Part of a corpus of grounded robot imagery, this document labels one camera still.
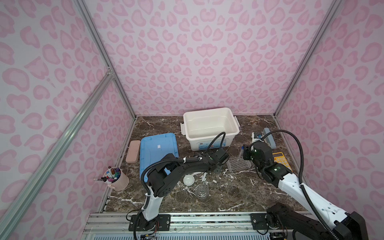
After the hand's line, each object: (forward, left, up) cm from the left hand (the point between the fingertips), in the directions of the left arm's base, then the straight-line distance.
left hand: (217, 163), depth 92 cm
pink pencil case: (+7, +54, +1) cm, 54 cm away
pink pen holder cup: (-12, +55, +9) cm, 57 cm away
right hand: (+2, -15, +17) cm, 23 cm away
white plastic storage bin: (+30, +8, -3) cm, 32 cm away
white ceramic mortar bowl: (-10, +17, 0) cm, 20 cm away
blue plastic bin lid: (+13, +42, -2) cm, 44 cm away
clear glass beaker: (-15, +10, -4) cm, 18 cm away
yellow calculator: (+3, -39, -1) cm, 40 cm away
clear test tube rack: (0, -13, -1) cm, 13 cm away
